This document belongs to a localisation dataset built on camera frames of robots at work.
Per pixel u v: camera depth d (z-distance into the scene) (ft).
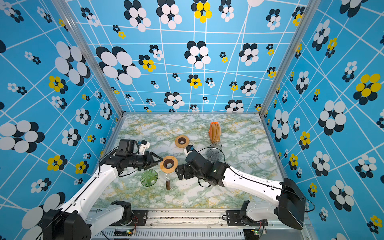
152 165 2.31
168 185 2.59
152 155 2.35
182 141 3.35
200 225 2.37
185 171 2.11
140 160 2.23
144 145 2.47
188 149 2.23
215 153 2.93
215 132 3.19
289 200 1.29
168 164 2.71
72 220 1.32
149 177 2.73
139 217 2.41
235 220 2.38
